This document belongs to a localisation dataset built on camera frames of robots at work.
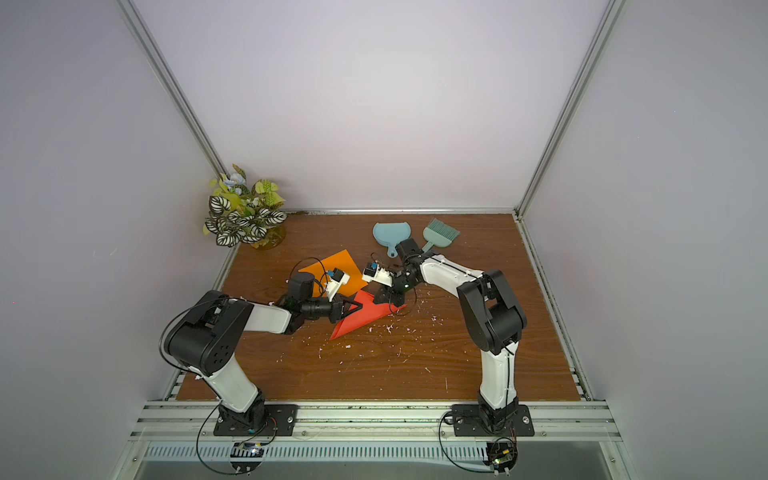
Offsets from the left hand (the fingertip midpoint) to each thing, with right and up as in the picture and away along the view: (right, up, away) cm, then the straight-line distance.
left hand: (361, 307), depth 87 cm
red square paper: (+2, -2, 0) cm, 3 cm away
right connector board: (+36, -32, -17) cm, 51 cm away
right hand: (+5, +4, +3) cm, 7 cm away
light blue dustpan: (+8, +22, +25) cm, 34 cm away
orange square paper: (-10, +12, +21) cm, 27 cm away
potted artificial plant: (-36, +29, +3) cm, 47 cm away
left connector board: (-27, -34, -15) cm, 46 cm away
